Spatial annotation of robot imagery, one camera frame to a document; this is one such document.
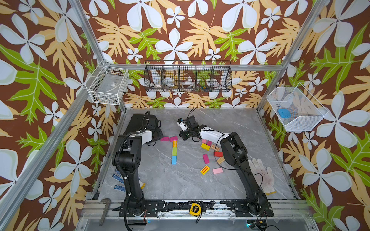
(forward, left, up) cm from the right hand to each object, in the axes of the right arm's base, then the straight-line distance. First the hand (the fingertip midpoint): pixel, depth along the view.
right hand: (180, 133), depth 105 cm
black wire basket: (+26, -6, +31) cm, 41 cm away
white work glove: (-31, -51, -1) cm, 60 cm away
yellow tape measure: (-49, -9, +2) cm, 50 cm away
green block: (-15, +4, 0) cm, 15 cm away
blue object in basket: (-4, -61, +25) cm, 67 cm away
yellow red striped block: (-28, -16, +1) cm, 32 cm away
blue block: (-21, +4, 0) cm, 22 cm away
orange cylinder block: (-9, +3, 0) cm, 10 cm away
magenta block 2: (-3, +4, -1) cm, 6 cm away
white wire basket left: (+12, +43, +34) cm, 57 cm away
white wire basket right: (-1, -68, +26) cm, 73 cm away
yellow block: (-12, -17, +1) cm, 21 cm away
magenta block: (-5, +11, 0) cm, 12 cm away
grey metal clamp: (-45, +38, 0) cm, 59 cm away
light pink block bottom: (-28, -24, 0) cm, 37 cm away
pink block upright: (-8, -17, +2) cm, 19 cm away
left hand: (-1, +15, +1) cm, 15 cm away
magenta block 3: (-20, -18, -2) cm, 26 cm away
